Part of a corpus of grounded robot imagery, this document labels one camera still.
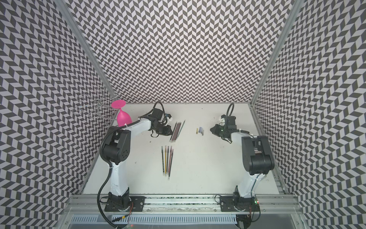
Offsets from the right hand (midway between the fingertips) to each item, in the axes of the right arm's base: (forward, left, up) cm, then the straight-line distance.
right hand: (210, 131), depth 97 cm
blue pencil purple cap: (-5, +26, -3) cm, 27 cm away
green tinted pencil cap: (+2, +5, -4) cm, 6 cm away
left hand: (-1, +27, -1) cm, 27 cm away
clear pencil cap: (+3, +6, -4) cm, 7 cm away
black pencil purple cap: (-19, +28, -4) cm, 35 cm away
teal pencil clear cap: (+2, +23, -3) cm, 24 cm away
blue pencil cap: (+3, +7, -3) cm, 8 cm away
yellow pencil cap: (+3, +9, -3) cm, 10 cm away
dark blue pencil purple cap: (-21, +26, -3) cm, 34 cm away
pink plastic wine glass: (-3, +53, +19) cm, 56 cm away
